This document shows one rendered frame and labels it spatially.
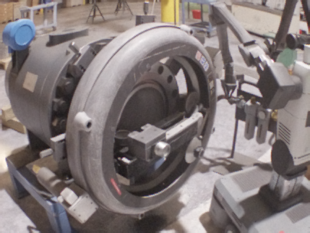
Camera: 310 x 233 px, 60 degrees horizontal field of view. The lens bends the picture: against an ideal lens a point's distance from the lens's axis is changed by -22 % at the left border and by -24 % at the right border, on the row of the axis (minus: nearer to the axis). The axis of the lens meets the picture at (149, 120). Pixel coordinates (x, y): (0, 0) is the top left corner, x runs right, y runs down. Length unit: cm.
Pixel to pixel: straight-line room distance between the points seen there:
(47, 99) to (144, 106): 44
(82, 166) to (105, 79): 27
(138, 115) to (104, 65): 53
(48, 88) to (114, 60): 40
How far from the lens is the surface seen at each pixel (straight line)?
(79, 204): 106
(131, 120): 146
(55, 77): 127
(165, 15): 481
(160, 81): 130
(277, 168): 131
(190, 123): 127
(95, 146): 96
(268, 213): 137
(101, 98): 94
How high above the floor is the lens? 115
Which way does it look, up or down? 26 degrees down
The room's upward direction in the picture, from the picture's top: straight up
